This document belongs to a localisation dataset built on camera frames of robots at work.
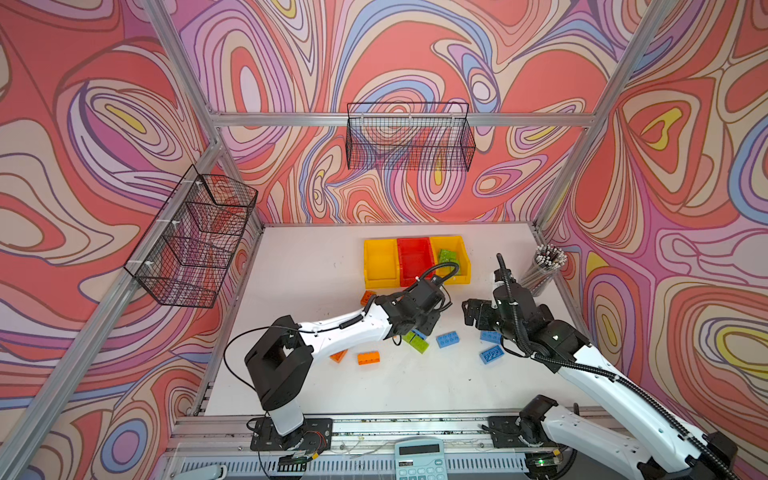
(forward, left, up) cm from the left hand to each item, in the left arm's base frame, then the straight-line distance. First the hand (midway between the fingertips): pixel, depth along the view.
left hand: (434, 311), depth 83 cm
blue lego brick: (-4, -5, -10) cm, 12 cm away
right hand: (-3, -11, +5) cm, 13 cm away
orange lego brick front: (-9, +18, -9) cm, 22 cm away
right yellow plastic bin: (+30, -12, -6) cm, 34 cm away
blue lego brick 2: (-8, -17, -10) cm, 22 cm away
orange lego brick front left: (-9, +27, -10) cm, 30 cm away
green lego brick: (+28, -9, -9) cm, 30 cm away
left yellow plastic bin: (+24, +15, -9) cm, 30 cm away
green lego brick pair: (-5, +5, -11) cm, 12 cm away
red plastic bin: (+27, +3, -9) cm, 29 cm away
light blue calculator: (-34, +6, -10) cm, 35 cm away
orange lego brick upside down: (-7, +18, +19) cm, 27 cm away
